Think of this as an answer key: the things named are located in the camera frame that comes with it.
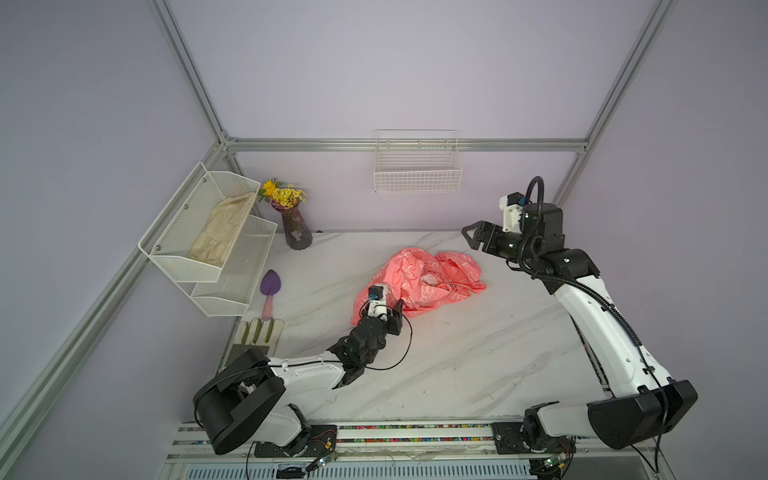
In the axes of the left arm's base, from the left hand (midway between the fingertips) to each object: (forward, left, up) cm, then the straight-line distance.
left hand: (393, 301), depth 83 cm
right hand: (+8, -21, +17) cm, 28 cm away
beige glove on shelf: (+9, +47, +16) cm, 50 cm away
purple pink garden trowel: (+15, +44, -14) cm, 49 cm away
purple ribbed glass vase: (+34, +36, -7) cm, 50 cm away
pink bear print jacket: (+5, -8, +4) cm, 10 cm away
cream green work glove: (-3, +43, -14) cm, 45 cm away
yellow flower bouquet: (+35, +36, +10) cm, 51 cm away
